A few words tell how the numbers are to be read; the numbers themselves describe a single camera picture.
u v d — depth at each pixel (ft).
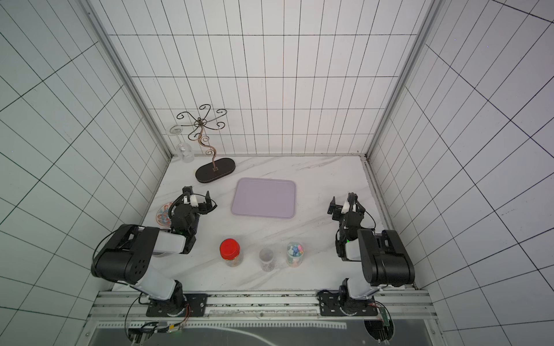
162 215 3.03
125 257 1.47
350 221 2.20
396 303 2.44
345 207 2.58
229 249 2.45
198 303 2.39
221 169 3.68
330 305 2.38
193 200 2.61
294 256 2.44
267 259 2.52
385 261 1.44
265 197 3.32
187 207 2.51
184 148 3.02
